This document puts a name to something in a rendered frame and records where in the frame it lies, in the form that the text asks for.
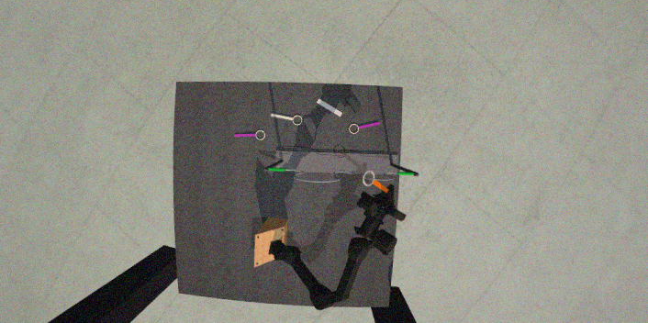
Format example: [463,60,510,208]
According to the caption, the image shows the orange handle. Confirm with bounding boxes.
[363,171,388,193]

